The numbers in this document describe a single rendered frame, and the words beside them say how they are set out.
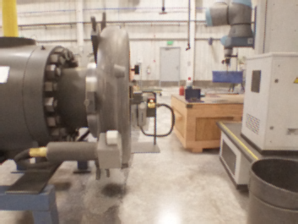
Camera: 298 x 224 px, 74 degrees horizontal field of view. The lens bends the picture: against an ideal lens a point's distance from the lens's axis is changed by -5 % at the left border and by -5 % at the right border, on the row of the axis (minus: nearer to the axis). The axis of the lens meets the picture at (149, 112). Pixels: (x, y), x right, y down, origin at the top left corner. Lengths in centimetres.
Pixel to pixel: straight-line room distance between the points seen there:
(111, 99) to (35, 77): 37
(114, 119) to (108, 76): 17
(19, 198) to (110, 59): 69
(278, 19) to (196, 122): 102
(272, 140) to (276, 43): 72
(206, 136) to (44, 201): 148
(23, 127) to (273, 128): 120
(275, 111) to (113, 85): 80
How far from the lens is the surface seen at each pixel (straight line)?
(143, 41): 1198
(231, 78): 221
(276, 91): 117
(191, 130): 194
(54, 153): 85
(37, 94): 99
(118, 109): 83
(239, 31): 167
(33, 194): 102
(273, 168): 109
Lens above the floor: 74
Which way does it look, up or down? 11 degrees down
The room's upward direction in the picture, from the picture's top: straight up
